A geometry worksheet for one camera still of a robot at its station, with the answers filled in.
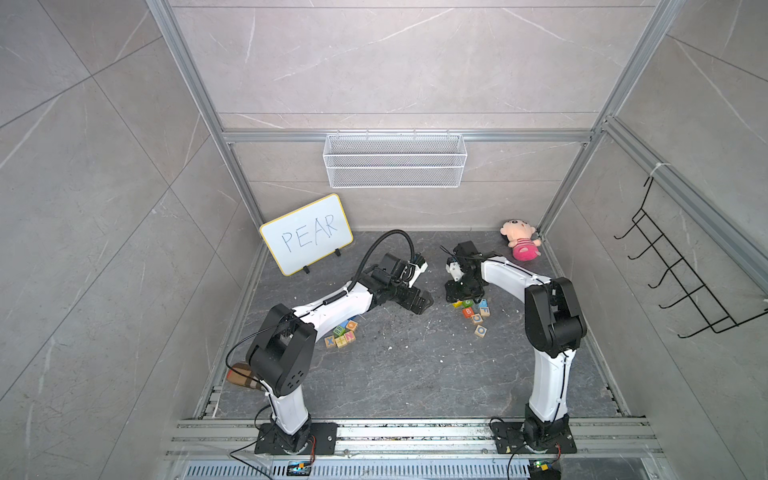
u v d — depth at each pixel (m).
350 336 0.90
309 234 1.03
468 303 0.96
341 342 0.89
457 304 0.97
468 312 0.95
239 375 0.46
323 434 0.75
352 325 0.93
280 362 0.47
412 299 0.76
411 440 0.75
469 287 0.84
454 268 0.93
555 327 0.54
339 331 0.90
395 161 1.00
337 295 0.56
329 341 0.90
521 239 1.10
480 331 0.92
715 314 0.60
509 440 0.73
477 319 0.95
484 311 0.95
